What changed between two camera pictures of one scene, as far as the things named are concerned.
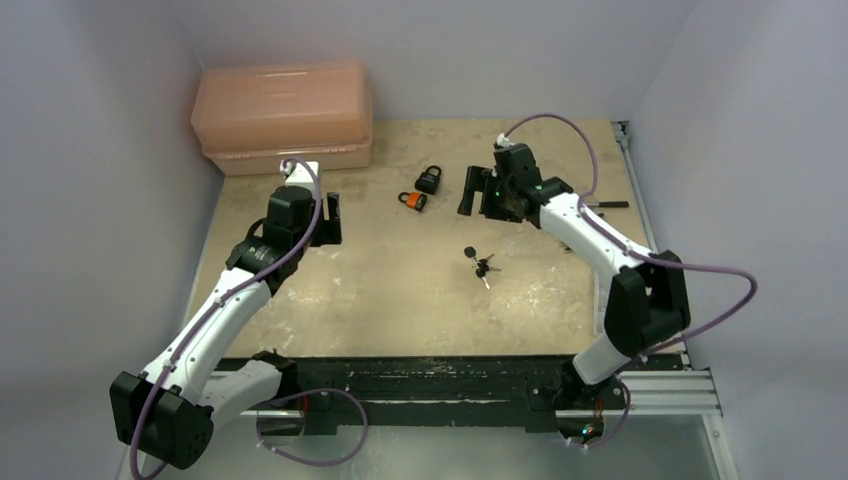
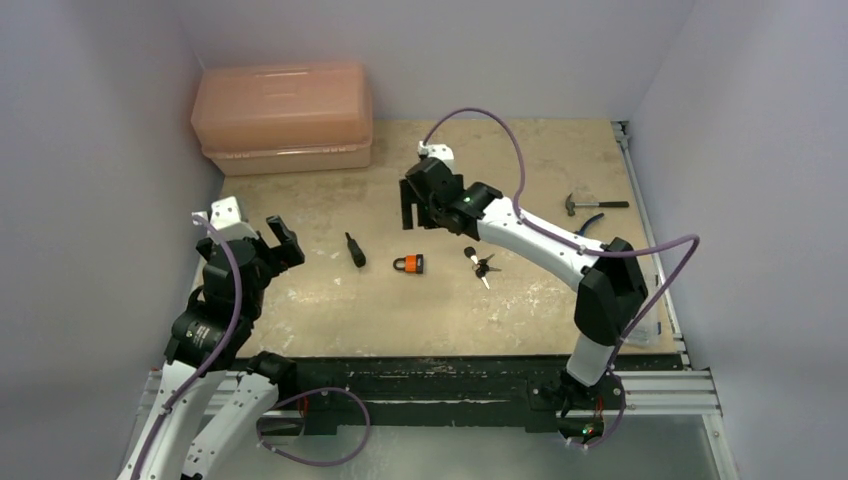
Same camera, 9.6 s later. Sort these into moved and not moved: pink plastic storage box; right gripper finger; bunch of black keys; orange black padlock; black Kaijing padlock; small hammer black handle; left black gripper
Moved: left black gripper; orange black padlock; black Kaijing padlock; right gripper finger
Not moved: small hammer black handle; pink plastic storage box; bunch of black keys
